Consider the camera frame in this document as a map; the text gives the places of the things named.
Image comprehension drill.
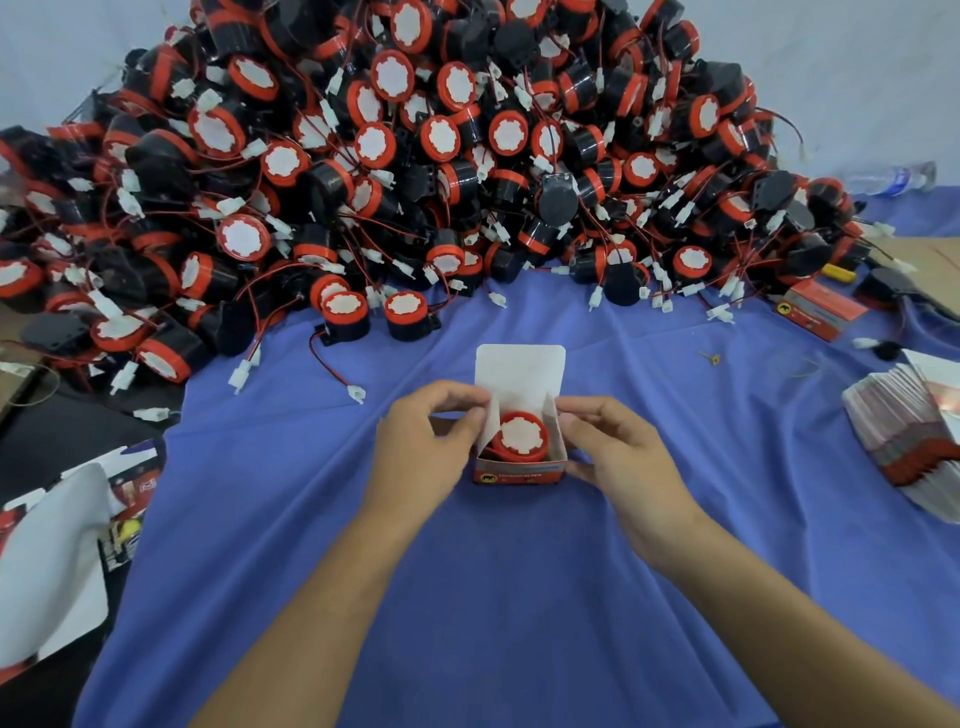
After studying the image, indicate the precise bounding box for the person's right hand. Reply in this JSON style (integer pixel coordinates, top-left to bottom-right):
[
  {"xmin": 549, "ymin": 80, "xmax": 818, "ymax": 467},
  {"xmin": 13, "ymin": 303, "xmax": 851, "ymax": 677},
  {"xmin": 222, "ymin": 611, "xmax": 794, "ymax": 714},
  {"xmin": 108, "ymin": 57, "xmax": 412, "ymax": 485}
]
[{"xmin": 555, "ymin": 394, "xmax": 708, "ymax": 566}]

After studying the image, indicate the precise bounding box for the person's left hand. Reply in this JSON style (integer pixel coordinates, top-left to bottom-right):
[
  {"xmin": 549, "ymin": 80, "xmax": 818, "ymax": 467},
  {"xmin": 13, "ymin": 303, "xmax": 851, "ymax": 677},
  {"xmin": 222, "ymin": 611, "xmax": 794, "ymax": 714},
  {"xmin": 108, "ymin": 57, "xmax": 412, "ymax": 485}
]
[{"xmin": 360, "ymin": 379, "xmax": 495, "ymax": 528}]

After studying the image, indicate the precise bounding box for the stack of box blanks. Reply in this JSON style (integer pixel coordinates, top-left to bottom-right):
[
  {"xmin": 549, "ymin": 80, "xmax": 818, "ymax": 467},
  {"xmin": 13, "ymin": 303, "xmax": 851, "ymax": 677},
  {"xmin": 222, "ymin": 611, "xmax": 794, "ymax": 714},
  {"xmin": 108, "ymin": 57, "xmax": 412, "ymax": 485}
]
[{"xmin": 840, "ymin": 348, "xmax": 960, "ymax": 527}]

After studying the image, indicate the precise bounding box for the pile of black red buzzers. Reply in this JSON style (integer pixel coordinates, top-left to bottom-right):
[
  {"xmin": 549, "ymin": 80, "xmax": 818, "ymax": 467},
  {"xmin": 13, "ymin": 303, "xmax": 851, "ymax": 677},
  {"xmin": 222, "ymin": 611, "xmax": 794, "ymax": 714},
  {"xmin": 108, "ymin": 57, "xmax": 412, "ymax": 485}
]
[{"xmin": 0, "ymin": 0, "xmax": 902, "ymax": 407}]

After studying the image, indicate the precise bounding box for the person's left forearm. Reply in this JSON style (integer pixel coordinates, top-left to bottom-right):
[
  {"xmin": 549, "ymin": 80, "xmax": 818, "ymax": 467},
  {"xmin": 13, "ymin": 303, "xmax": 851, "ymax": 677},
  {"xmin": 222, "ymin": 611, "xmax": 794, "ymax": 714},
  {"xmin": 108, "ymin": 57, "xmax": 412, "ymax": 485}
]
[{"xmin": 187, "ymin": 502, "xmax": 437, "ymax": 728}]

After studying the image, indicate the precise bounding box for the person's right forearm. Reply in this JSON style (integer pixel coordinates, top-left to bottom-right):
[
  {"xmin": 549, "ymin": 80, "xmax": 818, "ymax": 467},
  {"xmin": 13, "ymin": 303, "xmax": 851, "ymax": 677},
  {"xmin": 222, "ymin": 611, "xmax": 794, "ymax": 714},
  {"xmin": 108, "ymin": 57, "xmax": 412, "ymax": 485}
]
[{"xmin": 645, "ymin": 502, "xmax": 960, "ymax": 728}]

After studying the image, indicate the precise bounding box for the blue table cloth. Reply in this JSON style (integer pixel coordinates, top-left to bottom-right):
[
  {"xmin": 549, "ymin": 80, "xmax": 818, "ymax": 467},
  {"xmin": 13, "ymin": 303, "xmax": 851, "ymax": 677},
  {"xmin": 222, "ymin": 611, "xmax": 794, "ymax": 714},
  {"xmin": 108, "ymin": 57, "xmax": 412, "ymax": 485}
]
[{"xmin": 72, "ymin": 187, "xmax": 960, "ymax": 728}]

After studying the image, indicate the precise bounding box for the brown cardboard sheet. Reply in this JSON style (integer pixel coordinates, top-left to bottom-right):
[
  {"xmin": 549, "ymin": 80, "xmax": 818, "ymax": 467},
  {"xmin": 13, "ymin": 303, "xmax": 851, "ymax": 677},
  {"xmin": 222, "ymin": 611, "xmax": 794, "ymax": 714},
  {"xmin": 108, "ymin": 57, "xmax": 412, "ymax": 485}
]
[{"xmin": 877, "ymin": 237, "xmax": 960, "ymax": 320}]

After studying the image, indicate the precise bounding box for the clear plastic water bottle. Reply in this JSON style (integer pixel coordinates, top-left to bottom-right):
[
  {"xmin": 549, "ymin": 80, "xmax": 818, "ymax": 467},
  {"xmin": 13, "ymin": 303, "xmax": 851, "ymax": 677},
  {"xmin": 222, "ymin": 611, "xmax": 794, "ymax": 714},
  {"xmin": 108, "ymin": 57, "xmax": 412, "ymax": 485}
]
[{"xmin": 843, "ymin": 162, "xmax": 939, "ymax": 200}]

